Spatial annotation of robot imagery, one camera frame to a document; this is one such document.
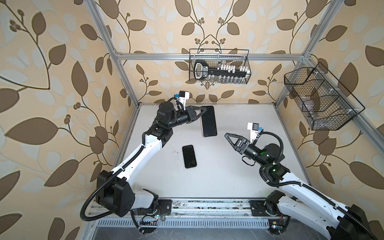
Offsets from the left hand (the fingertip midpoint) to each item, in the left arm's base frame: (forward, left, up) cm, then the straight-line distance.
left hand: (207, 109), depth 65 cm
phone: (-3, 0, -6) cm, 6 cm away
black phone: (-5, +9, -38) cm, 39 cm away
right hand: (-10, -8, -8) cm, 15 cm away
